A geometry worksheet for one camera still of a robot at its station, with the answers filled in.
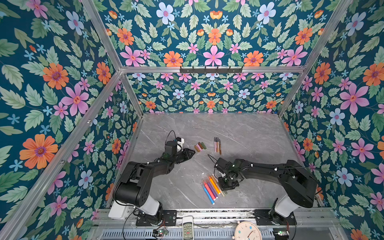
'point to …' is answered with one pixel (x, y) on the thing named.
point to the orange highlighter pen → (215, 186)
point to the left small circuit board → (160, 232)
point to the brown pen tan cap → (220, 147)
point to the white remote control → (187, 228)
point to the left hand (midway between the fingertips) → (196, 149)
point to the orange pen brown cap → (217, 144)
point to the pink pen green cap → (215, 145)
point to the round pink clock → (248, 231)
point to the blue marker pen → (208, 195)
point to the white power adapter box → (118, 211)
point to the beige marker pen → (218, 184)
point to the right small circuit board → (281, 233)
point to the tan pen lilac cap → (218, 144)
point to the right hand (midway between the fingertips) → (221, 189)
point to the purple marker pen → (213, 191)
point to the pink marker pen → (209, 191)
